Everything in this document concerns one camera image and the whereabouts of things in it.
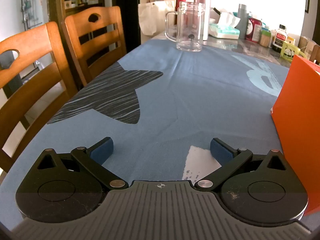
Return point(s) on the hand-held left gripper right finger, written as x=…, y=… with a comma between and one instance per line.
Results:
x=220, y=151

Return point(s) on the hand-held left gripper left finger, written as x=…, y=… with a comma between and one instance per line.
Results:
x=101, y=151

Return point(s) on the orange cardboard box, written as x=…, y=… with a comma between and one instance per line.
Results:
x=300, y=105

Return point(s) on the blue printed tablecloth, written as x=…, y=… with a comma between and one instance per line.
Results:
x=180, y=92

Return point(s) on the tissue pack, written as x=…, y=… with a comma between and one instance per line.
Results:
x=222, y=32

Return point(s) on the small wooden container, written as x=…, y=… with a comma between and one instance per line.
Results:
x=265, y=39

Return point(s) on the clear glass mug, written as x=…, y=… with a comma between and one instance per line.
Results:
x=190, y=33

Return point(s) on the red label jar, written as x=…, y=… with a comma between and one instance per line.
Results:
x=253, y=30

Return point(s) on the wooden chair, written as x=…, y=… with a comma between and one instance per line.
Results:
x=110, y=17
x=30, y=38

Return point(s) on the pink thermos bottle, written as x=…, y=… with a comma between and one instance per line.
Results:
x=207, y=17

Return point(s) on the brown cardboard box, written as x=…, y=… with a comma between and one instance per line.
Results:
x=308, y=46

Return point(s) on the grey bottle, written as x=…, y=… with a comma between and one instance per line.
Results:
x=242, y=15

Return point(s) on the white tote bag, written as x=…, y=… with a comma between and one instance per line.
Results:
x=152, y=17

